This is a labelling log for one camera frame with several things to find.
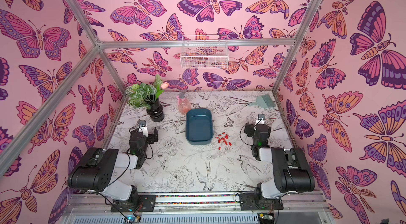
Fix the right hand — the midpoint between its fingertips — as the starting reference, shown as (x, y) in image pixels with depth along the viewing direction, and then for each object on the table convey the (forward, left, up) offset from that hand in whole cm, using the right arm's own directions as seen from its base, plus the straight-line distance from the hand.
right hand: (254, 122), depth 93 cm
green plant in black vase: (+5, +62, +17) cm, 64 cm away
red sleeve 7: (-5, +16, -9) cm, 19 cm away
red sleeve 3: (-9, +17, -9) cm, 21 cm away
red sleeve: (-7, +18, -7) cm, 21 cm away
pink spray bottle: (+18, +45, -6) cm, 49 cm away
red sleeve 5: (-13, +20, -8) cm, 25 cm away
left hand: (-3, +63, -1) cm, 63 cm away
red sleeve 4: (-10, +14, -8) cm, 19 cm away
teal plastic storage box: (0, +33, -4) cm, 33 cm away
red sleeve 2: (-3, +18, -7) cm, 19 cm away
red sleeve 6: (-6, +22, -8) cm, 24 cm away
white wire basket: (+34, +30, +26) cm, 52 cm away
